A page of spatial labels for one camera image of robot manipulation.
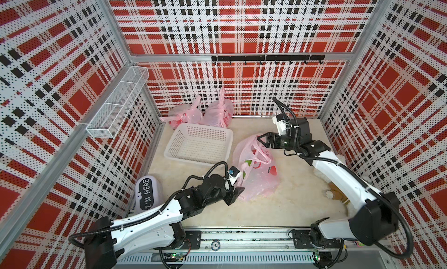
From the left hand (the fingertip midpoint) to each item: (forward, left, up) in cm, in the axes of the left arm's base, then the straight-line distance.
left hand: (241, 185), depth 75 cm
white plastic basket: (+32, +25, -14) cm, 43 cm away
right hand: (+18, -11, +10) cm, 23 cm away
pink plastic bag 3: (+10, -9, -4) cm, 14 cm away
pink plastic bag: (+47, +33, -2) cm, 57 cm away
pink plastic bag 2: (+49, +13, -3) cm, 51 cm away
